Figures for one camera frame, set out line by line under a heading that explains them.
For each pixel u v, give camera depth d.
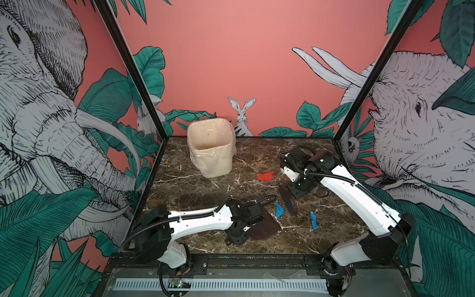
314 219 0.86
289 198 0.93
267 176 1.02
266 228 0.88
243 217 0.54
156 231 0.41
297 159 0.56
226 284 0.74
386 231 0.40
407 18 0.71
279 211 0.89
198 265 0.74
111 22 0.73
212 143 1.04
